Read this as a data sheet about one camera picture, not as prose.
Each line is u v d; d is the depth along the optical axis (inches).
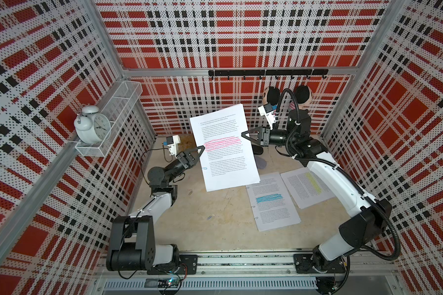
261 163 42.8
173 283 27.2
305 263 28.8
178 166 26.1
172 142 26.6
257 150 44.8
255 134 24.7
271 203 35.7
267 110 23.9
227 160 26.7
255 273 28.8
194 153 27.4
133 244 16.6
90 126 23.4
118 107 32.5
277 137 23.6
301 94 36.1
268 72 34.8
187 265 29.3
